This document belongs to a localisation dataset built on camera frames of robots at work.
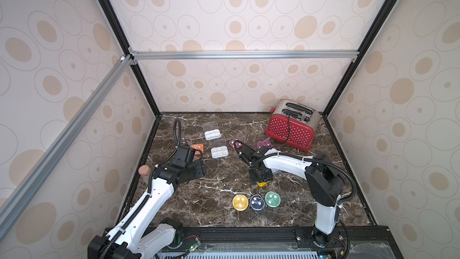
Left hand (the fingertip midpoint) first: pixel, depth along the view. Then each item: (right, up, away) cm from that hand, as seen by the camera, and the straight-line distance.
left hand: (205, 168), depth 80 cm
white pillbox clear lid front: (+4, +6, +23) cm, 24 cm away
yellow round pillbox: (+16, -17, +3) cm, 23 cm away
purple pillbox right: (+31, +10, +23) cm, 40 cm away
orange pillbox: (-7, +7, +23) cm, 25 cm away
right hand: (+28, -8, +10) cm, 31 cm away
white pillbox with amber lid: (+27, -10, +8) cm, 30 cm away
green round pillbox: (+31, -15, +4) cm, 35 cm away
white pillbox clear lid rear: (-1, +16, +30) cm, 35 cm away
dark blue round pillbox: (+24, -17, +3) cm, 29 cm away
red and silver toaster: (+43, +20, +12) cm, 49 cm away
